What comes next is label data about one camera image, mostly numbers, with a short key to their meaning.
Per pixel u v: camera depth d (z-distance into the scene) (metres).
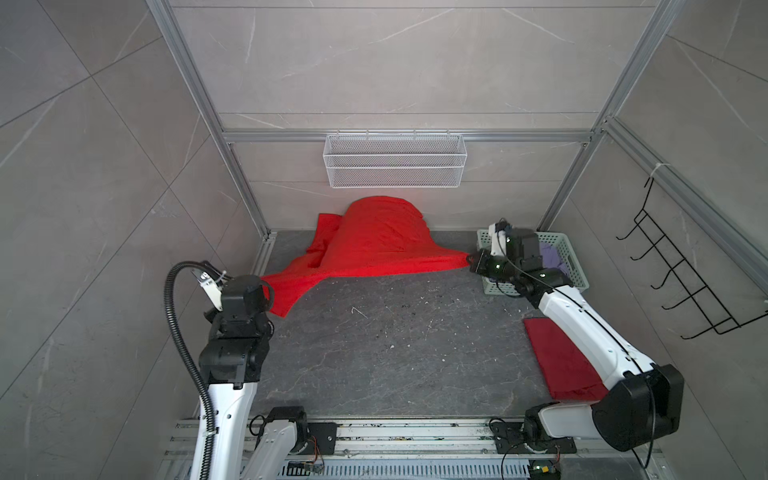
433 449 0.73
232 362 0.42
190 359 0.39
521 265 0.60
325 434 0.73
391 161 1.01
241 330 0.46
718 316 0.59
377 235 0.90
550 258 1.11
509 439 0.73
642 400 0.40
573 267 1.03
